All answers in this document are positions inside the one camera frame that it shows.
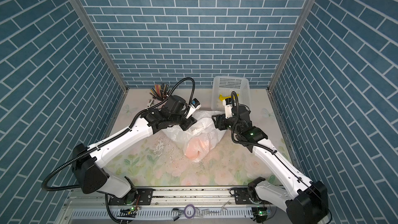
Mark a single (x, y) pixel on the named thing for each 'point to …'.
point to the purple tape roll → (189, 211)
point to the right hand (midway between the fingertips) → (215, 114)
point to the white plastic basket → (225, 85)
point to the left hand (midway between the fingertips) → (194, 118)
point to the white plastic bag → (204, 129)
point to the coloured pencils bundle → (160, 92)
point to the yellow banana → (223, 98)
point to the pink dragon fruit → (196, 149)
